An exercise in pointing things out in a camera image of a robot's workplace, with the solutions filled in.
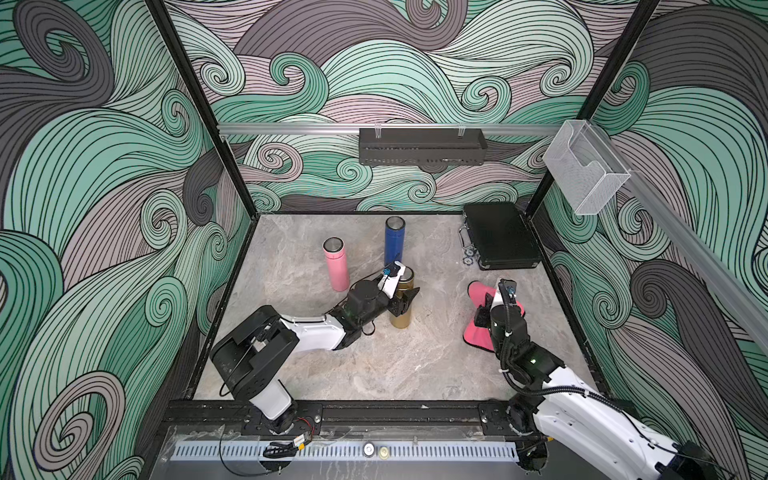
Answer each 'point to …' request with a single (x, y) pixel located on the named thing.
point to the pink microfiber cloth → (476, 336)
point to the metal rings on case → (467, 244)
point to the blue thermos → (394, 240)
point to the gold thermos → (404, 321)
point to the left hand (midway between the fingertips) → (410, 279)
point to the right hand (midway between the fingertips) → (484, 296)
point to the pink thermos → (334, 249)
